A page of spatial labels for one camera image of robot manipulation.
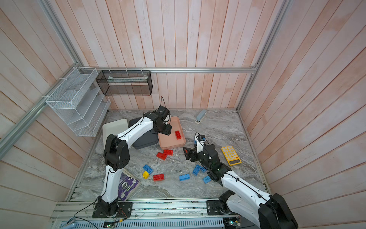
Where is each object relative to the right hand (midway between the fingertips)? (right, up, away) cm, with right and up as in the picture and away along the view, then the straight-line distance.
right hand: (189, 146), depth 82 cm
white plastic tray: (-56, +10, +25) cm, 62 cm away
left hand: (-15, +7, +13) cm, 21 cm away
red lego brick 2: (-18, -8, +12) cm, 23 cm away
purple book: (-35, -22, -2) cm, 41 cm away
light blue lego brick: (-3, -19, +2) cm, 19 cm away
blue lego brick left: (-26, -15, +5) cm, 30 cm away
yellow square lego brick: (-26, -18, +2) cm, 31 cm away
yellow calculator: (+29, -8, +11) cm, 32 cm away
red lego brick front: (-18, -19, +2) cm, 26 cm away
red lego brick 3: (-13, -6, +11) cm, 18 cm away
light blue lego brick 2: (+11, -20, +2) cm, 23 cm away
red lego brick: (-7, +5, +20) cm, 22 cm away
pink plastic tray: (-14, +1, +17) cm, 22 cm away
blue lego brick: (+6, -17, +10) cm, 20 cm away
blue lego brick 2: (+9, -15, +4) cm, 18 cm away
